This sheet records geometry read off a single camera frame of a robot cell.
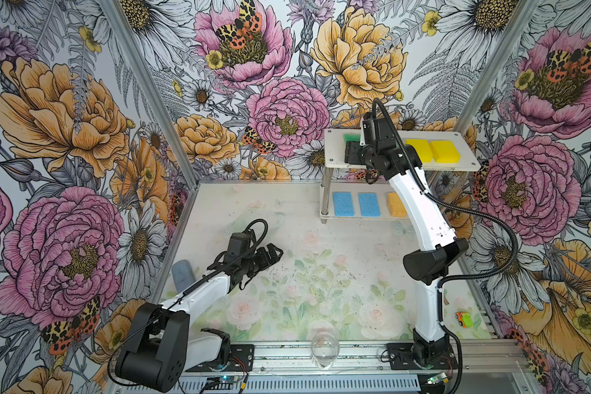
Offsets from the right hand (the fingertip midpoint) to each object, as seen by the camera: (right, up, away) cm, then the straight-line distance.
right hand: (355, 156), depth 81 cm
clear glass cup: (-10, -60, -3) cm, 61 cm away
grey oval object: (-61, -41, +10) cm, 74 cm away
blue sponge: (0, -15, +22) cm, 27 cm away
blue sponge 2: (+11, -16, +24) cm, 30 cm away
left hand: (-27, -36, +7) cm, 46 cm away
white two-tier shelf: (-7, 0, 0) cm, 7 cm away
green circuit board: (+22, -65, -9) cm, 69 cm away
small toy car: (+35, -52, -1) cm, 63 cm away
